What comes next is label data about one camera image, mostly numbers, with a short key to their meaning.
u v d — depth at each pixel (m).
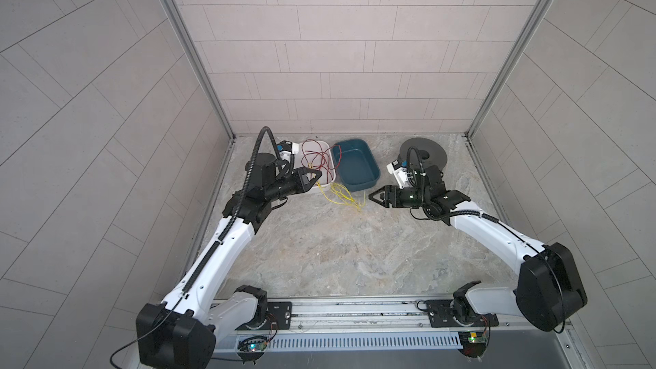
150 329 0.36
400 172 0.74
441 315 0.71
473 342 0.68
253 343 0.64
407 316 0.72
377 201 0.73
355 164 1.05
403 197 0.71
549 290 0.40
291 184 0.62
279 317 0.71
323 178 1.01
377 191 0.74
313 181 0.69
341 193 1.00
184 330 0.35
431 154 1.03
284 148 0.65
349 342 1.05
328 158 1.04
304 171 0.63
